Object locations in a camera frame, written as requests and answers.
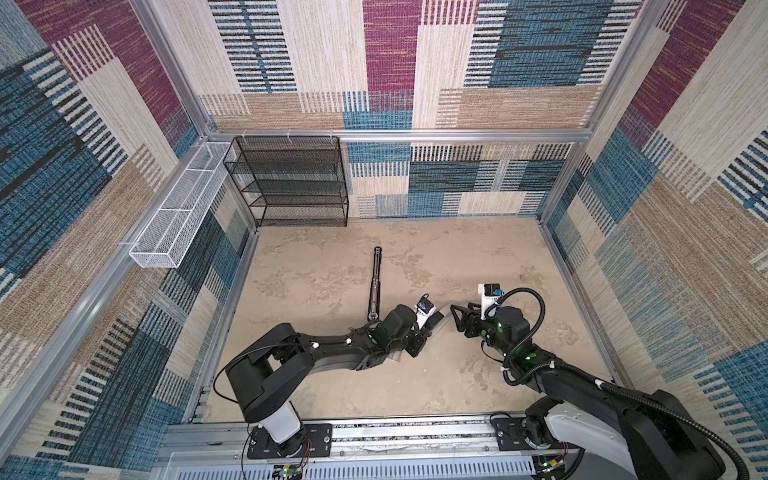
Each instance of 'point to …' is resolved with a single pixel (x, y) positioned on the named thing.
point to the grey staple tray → (395, 355)
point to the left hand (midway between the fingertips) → (427, 326)
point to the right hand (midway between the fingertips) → (459, 310)
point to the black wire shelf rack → (291, 180)
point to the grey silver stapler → (437, 322)
